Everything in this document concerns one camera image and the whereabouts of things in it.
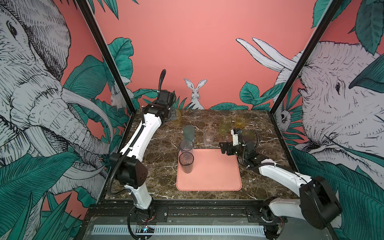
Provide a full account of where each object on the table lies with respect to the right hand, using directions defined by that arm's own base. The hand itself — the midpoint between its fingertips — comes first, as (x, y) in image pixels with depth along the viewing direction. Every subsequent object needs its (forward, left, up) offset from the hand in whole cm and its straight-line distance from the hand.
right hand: (223, 141), depth 85 cm
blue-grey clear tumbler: (+4, +22, -12) cm, 26 cm away
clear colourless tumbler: (+15, +7, -12) cm, 20 cm away
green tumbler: (+16, -23, -18) cm, 34 cm away
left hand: (+11, +31, +13) cm, 35 cm away
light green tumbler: (+19, -4, -9) cm, 21 cm away
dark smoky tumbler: (-8, +22, -9) cm, 25 cm away
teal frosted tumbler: (+13, +21, -9) cm, 26 cm away
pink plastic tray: (-12, +6, -14) cm, 20 cm away
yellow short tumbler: (+21, -15, -7) cm, 27 cm away
